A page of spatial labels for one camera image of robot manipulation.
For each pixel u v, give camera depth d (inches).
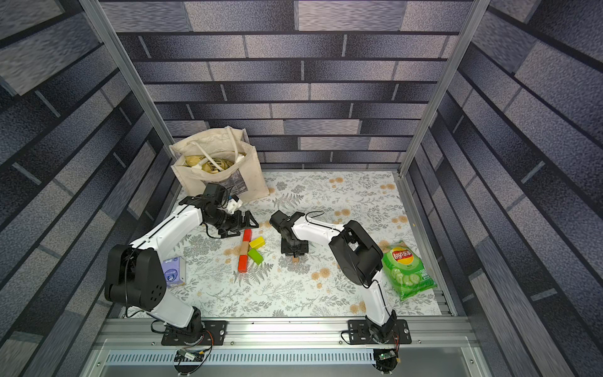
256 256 35.4
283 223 29.4
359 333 28.8
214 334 29.0
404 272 31.2
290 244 30.7
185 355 27.9
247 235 37.3
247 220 30.7
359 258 20.5
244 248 36.1
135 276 17.7
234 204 32.8
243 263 34.5
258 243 36.3
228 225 29.9
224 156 41.8
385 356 28.6
